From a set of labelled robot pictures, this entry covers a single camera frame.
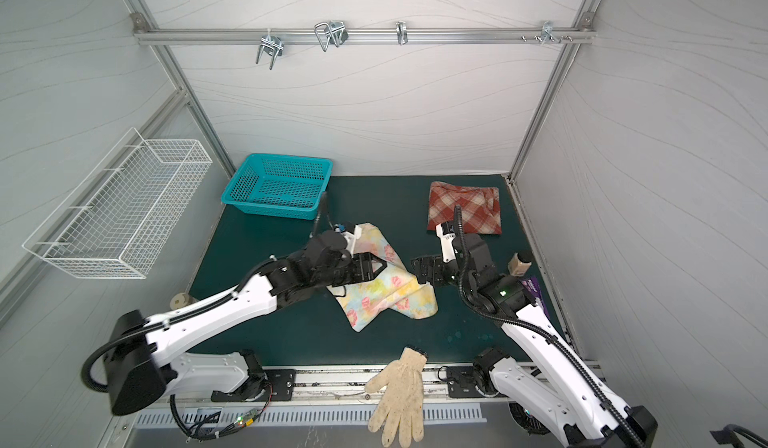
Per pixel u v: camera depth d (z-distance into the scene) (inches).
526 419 28.8
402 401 28.2
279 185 46.6
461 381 29.0
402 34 30.8
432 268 25.2
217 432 25.8
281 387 29.0
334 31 30.0
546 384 17.4
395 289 32.6
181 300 30.2
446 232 25.5
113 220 26.5
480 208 42.3
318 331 31.5
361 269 25.2
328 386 29.5
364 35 30.8
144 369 15.1
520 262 34.4
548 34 30.1
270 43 30.8
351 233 27.2
